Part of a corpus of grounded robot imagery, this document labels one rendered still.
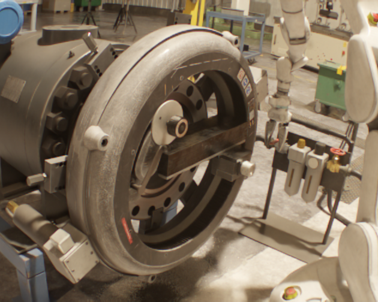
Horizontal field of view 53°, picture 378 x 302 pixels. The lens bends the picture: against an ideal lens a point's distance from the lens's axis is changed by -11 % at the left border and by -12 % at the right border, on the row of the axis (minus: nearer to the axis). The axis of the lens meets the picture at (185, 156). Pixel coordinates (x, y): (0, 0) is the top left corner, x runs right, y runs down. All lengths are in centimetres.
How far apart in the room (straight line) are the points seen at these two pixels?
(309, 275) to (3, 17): 130
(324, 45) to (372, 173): 622
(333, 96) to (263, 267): 288
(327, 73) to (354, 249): 345
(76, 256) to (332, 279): 77
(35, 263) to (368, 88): 113
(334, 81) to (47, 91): 354
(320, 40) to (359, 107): 625
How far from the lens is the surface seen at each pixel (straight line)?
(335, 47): 715
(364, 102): 109
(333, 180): 195
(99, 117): 93
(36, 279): 144
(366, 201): 114
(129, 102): 93
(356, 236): 110
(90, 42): 98
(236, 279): 175
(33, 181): 98
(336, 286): 133
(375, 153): 111
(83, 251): 103
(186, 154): 111
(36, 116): 126
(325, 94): 446
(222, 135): 123
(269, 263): 188
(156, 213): 135
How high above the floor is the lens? 107
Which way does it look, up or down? 22 degrees down
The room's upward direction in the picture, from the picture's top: 6 degrees clockwise
